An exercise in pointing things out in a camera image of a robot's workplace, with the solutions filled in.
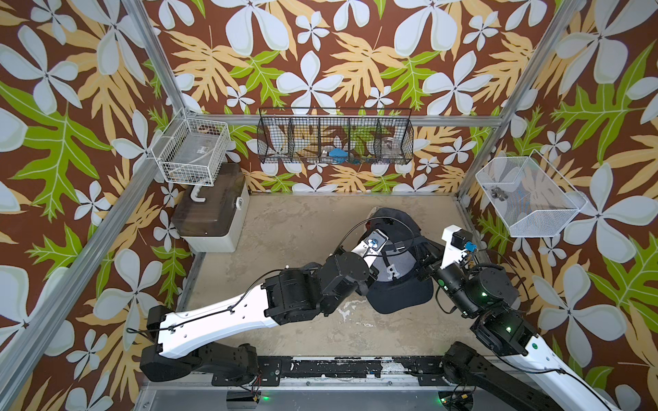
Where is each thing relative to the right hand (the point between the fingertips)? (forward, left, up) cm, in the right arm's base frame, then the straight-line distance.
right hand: (411, 236), depth 61 cm
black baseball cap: (-8, +2, -12) cm, 15 cm away
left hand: (-3, +10, -1) cm, 11 cm away
